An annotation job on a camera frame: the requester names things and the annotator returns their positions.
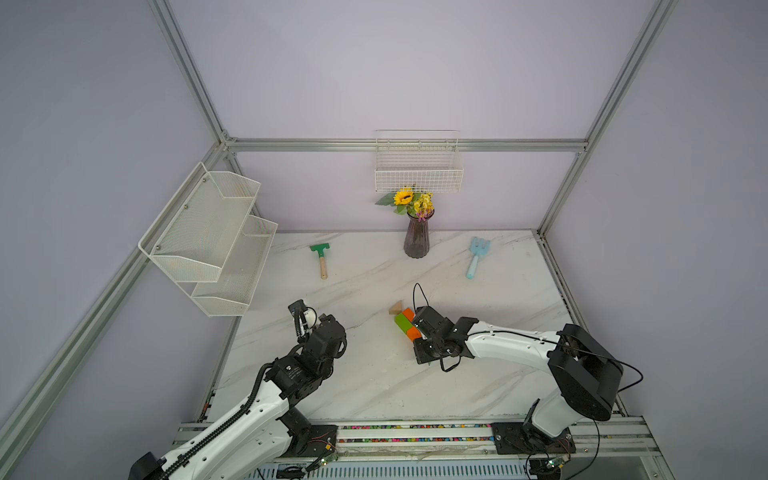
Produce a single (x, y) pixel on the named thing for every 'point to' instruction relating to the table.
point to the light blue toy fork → (479, 247)
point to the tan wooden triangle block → (396, 309)
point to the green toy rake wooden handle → (320, 248)
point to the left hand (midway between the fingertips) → (327, 318)
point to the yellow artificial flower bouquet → (416, 204)
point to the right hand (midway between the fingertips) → (422, 354)
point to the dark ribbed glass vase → (417, 242)
